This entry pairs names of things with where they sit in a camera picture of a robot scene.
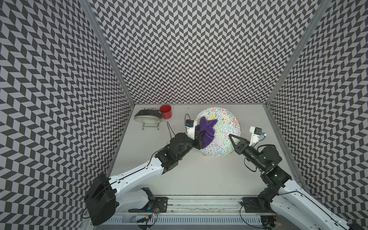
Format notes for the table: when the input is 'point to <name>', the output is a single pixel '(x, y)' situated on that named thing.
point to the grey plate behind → (148, 112)
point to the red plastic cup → (166, 111)
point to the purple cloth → (207, 126)
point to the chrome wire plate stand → (157, 125)
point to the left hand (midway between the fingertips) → (203, 132)
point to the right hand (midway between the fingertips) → (227, 138)
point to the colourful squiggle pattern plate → (227, 123)
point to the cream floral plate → (147, 119)
